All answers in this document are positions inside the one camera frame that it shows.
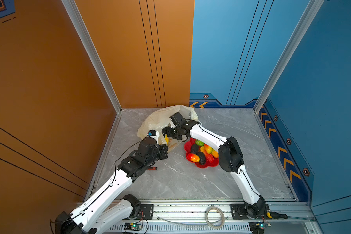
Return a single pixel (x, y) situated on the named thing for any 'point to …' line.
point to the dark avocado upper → (195, 148)
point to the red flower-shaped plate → (187, 146)
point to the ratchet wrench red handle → (152, 168)
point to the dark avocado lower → (202, 157)
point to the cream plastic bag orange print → (157, 119)
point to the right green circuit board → (257, 227)
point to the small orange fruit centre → (202, 149)
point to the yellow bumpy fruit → (166, 139)
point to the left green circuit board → (133, 226)
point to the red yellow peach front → (193, 157)
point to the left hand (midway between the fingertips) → (169, 146)
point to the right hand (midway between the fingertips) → (164, 135)
